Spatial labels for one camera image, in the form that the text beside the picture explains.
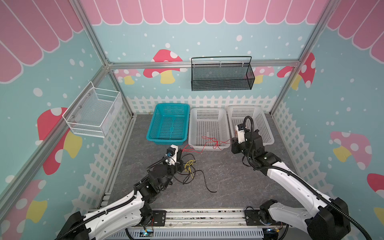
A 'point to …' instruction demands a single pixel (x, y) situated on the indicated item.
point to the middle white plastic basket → (209, 129)
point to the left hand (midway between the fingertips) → (181, 152)
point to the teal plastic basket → (170, 124)
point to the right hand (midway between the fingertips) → (232, 138)
